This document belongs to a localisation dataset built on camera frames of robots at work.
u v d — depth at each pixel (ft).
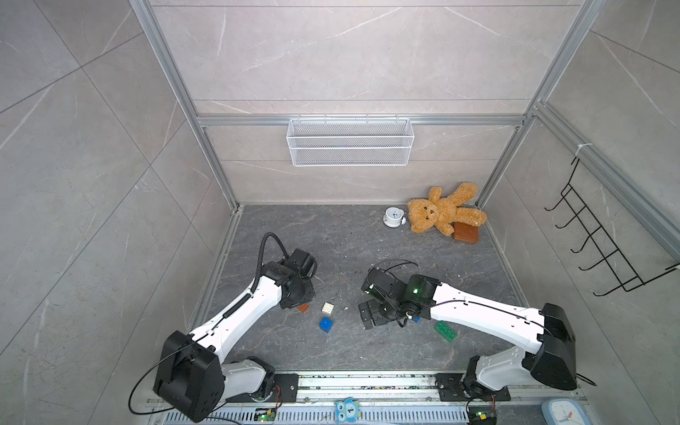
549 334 1.34
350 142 3.33
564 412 2.24
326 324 2.68
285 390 2.41
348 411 2.25
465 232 3.52
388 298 1.81
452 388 2.43
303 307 2.87
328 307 2.88
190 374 1.28
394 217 3.62
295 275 1.91
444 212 3.52
